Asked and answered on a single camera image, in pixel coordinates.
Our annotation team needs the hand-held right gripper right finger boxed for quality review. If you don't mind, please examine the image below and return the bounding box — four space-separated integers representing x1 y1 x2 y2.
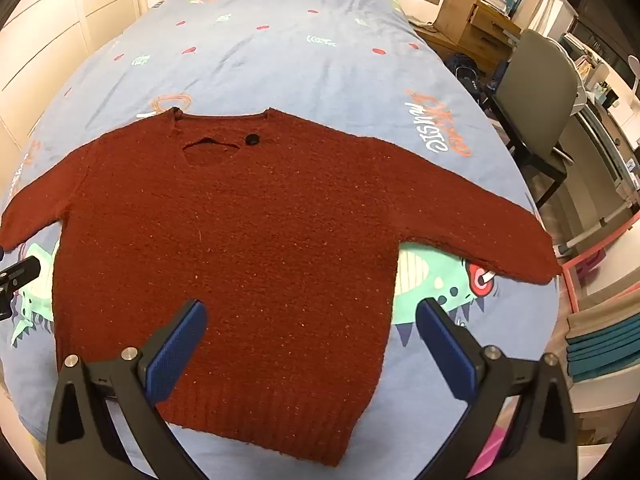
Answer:
416 297 578 480

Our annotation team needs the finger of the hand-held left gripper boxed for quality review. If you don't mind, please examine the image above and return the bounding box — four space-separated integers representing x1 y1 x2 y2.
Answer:
0 256 42 290

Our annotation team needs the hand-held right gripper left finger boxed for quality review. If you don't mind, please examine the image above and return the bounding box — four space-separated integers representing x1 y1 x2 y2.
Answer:
46 299 208 480

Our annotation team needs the dark red knit sweater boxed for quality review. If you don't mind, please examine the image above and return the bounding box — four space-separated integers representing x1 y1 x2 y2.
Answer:
0 106 565 467

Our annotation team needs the stack of folded teal cloths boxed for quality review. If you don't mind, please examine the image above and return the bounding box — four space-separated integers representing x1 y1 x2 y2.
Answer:
565 305 640 386

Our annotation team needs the white storage box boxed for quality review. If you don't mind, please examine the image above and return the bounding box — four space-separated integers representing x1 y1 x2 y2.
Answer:
570 382 640 443

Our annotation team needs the white wardrobe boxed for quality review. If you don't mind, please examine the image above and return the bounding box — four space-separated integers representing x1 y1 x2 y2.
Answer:
0 0 166 161

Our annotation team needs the dark backpack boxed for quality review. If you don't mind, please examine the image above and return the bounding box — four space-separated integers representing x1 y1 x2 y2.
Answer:
442 51 493 106

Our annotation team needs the grey chair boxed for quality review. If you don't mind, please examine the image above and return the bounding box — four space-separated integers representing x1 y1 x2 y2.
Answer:
487 27 586 211

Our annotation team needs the blue printed bed sheet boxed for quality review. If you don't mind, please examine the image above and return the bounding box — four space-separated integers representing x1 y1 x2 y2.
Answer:
0 0 561 480

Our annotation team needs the cardboard box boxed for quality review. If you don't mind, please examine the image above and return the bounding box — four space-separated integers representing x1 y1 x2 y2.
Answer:
415 0 523 76

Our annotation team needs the pink frame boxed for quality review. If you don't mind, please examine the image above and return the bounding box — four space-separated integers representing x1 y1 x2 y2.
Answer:
562 240 616 311

